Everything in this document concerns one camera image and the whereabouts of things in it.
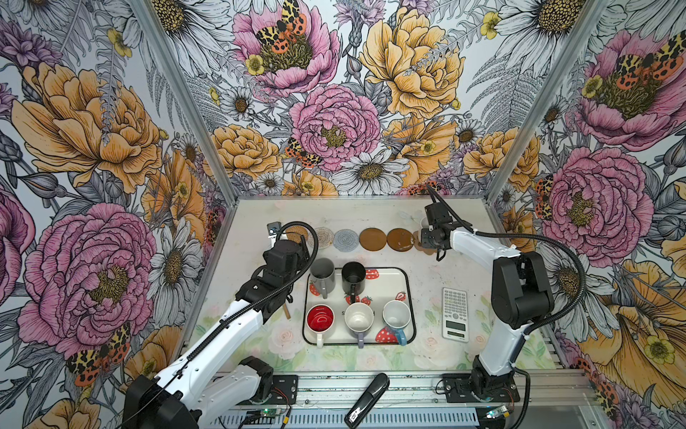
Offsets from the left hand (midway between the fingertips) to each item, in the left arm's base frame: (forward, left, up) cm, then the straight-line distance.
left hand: (292, 252), depth 80 cm
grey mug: (+1, -8, -14) cm, 16 cm away
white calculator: (-15, -50, -18) cm, 55 cm away
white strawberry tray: (-1, -29, -19) cm, 35 cm away
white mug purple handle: (-12, -20, -19) cm, 30 cm away
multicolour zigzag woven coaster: (+20, -8, -19) cm, 29 cm away
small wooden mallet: (-10, +3, -20) cm, 22 cm away
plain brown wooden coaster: (+20, -26, -20) cm, 38 cm away
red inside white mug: (-13, -8, -17) cm, 23 cm away
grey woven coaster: (+19, -16, -20) cm, 32 cm away
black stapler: (-36, -21, -15) cm, 44 cm away
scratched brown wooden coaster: (+19, -38, -20) cm, 46 cm away
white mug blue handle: (-12, -32, -17) cm, 38 cm away
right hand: (+11, -47, -12) cm, 50 cm away
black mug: (+1, -19, -15) cm, 24 cm away
